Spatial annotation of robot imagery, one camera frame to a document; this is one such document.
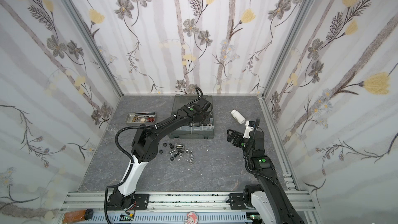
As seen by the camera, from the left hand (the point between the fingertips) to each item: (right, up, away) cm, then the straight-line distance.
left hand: (210, 118), depth 93 cm
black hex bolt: (-24, -17, -1) cm, 29 cm away
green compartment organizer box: (-2, -9, +6) cm, 11 cm away
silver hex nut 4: (-11, -25, -7) cm, 28 cm away
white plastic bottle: (+20, 0, +11) cm, 23 cm away
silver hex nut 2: (-11, -21, -3) cm, 24 cm away
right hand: (+13, -7, -14) cm, 20 cm away
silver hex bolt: (-20, -17, -1) cm, 26 cm away
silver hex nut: (-14, -20, -3) cm, 25 cm away
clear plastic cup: (-62, -6, +2) cm, 62 cm away
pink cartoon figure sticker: (-9, -43, -26) cm, 51 cm away
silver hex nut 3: (-11, -23, -5) cm, 26 cm away
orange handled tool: (-60, -42, -26) cm, 78 cm away
